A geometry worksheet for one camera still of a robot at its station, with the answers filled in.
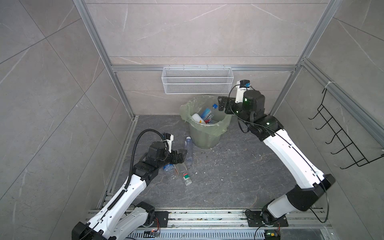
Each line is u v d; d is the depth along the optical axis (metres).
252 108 0.48
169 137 0.68
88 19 0.71
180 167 0.89
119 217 0.41
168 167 0.87
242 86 0.56
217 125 0.78
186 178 0.84
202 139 0.94
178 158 0.67
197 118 0.91
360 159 0.58
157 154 0.56
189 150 0.98
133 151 0.53
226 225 0.73
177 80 1.01
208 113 0.94
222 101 0.61
